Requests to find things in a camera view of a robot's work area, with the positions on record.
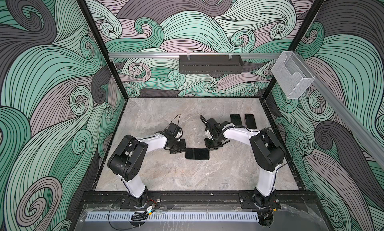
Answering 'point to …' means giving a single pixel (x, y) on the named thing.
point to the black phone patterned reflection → (197, 153)
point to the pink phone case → (250, 122)
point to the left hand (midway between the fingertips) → (187, 149)
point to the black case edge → (197, 153)
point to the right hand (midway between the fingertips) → (207, 151)
